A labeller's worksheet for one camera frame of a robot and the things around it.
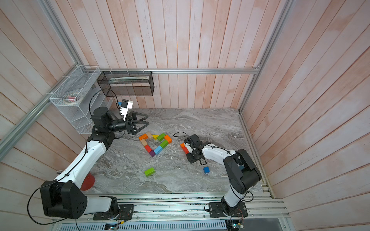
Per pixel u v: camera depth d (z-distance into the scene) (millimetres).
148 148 977
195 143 744
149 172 858
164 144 986
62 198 399
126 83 1040
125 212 731
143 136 1010
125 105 611
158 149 954
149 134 1011
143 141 999
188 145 853
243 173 463
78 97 768
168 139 1010
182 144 983
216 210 728
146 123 635
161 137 1011
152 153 944
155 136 1010
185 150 848
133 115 690
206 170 869
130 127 602
